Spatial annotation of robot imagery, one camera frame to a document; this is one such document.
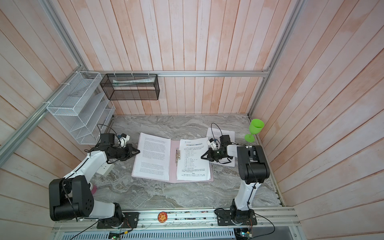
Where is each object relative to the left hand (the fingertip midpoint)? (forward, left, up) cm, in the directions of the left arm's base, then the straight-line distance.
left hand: (139, 153), depth 86 cm
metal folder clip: (+4, -22, -9) cm, 24 cm away
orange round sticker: (-31, -16, -11) cm, 36 cm away
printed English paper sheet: (0, -7, -5) cm, 8 cm away
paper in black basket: (+39, -5, +25) cm, 46 cm away
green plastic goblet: (+17, -72, +5) cm, 74 cm away
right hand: (+3, -38, -9) cm, 39 cm away
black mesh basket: (+47, +13, +14) cm, 50 cm away
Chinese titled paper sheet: (-3, -30, -11) cm, 33 cm away
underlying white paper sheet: (+23, -49, -9) cm, 54 cm away
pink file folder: (-10, -20, -10) cm, 24 cm away
